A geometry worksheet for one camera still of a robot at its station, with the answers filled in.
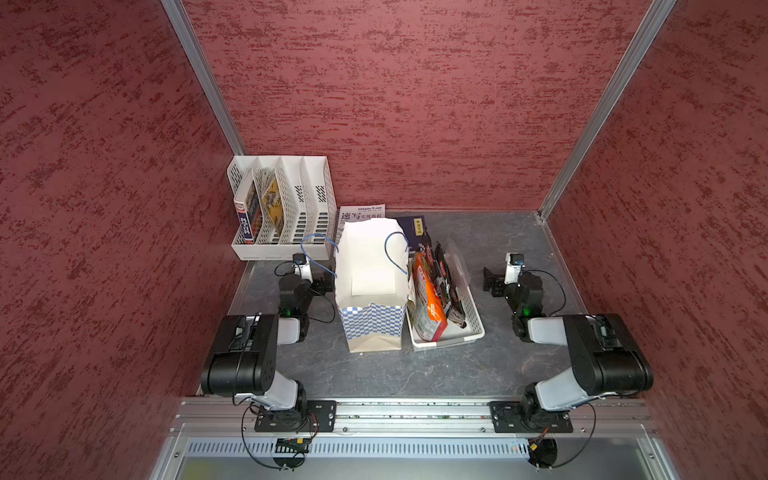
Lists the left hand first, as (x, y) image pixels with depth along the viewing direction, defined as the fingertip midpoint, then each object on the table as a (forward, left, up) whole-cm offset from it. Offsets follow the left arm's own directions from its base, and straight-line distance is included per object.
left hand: (316, 271), depth 93 cm
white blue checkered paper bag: (-2, -18, -8) cm, 19 cm away
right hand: (+1, -59, -1) cm, 59 cm away
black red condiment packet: (-14, -38, +16) cm, 44 cm away
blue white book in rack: (+16, +23, +10) cm, 30 cm away
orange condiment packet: (-22, -33, +14) cm, 42 cm away
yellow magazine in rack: (+22, +17, +12) cm, 30 cm away
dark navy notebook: (+26, -34, -10) cm, 44 cm away
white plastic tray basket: (-16, -49, -5) cm, 52 cm away
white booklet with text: (+32, -10, -6) cm, 34 cm away
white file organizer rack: (+32, +9, -3) cm, 33 cm away
